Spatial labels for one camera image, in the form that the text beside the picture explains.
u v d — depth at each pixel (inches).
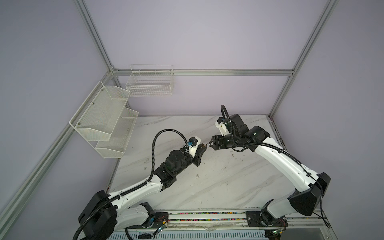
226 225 28.8
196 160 25.5
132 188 18.8
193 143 24.0
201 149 28.5
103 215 15.7
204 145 28.7
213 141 25.7
